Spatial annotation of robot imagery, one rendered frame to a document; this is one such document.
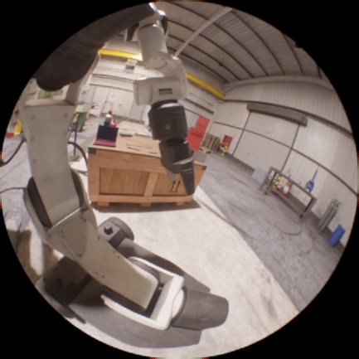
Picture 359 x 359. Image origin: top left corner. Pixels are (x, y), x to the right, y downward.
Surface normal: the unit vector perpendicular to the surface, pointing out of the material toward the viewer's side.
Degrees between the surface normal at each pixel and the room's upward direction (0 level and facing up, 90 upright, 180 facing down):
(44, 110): 76
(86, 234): 23
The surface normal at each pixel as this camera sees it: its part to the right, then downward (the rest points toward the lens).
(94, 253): 0.67, -0.62
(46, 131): 0.96, 0.19
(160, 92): 0.44, 0.32
